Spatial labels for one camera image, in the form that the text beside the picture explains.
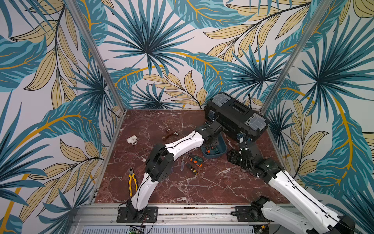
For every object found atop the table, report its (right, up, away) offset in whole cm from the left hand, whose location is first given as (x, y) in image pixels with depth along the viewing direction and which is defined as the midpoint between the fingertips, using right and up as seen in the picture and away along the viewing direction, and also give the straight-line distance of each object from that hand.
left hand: (214, 143), depth 89 cm
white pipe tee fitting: (-53, +1, +8) cm, 54 cm away
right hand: (+7, -4, -11) cm, 14 cm away
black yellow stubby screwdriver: (-13, -15, -2) cm, 20 cm away
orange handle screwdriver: (-3, -5, +4) cm, 7 cm away
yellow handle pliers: (-48, -17, -5) cm, 52 cm away
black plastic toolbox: (+14, +16, +5) cm, 22 cm away
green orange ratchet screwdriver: (-10, -10, +2) cm, 14 cm away
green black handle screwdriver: (+3, -5, +5) cm, 8 cm away
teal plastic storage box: (+5, -5, +8) cm, 10 cm away
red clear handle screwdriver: (-31, +3, +13) cm, 34 cm away
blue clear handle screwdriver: (-19, -13, +1) cm, 24 cm away
